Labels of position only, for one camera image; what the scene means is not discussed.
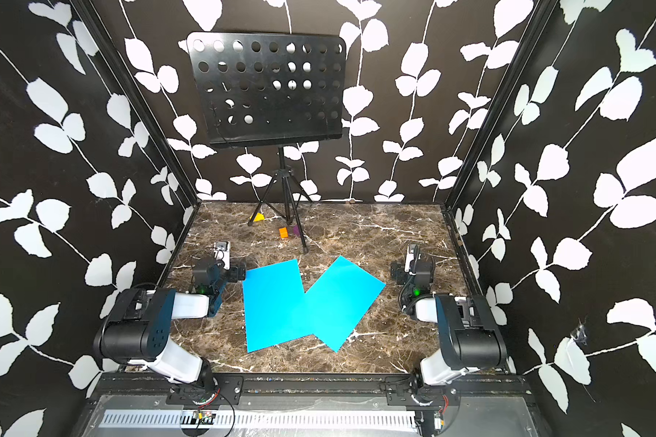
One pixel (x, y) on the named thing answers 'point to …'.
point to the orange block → (283, 232)
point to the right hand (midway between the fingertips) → (409, 256)
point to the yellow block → (260, 217)
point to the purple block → (295, 230)
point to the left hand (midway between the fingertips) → (231, 252)
